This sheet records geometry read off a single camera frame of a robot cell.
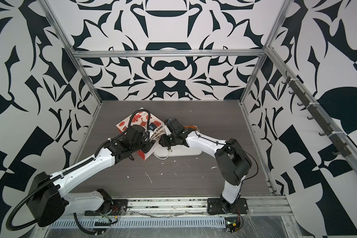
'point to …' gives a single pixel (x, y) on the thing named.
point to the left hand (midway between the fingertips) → (151, 134)
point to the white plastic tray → (176, 150)
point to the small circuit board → (232, 223)
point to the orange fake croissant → (192, 127)
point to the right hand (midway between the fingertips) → (161, 140)
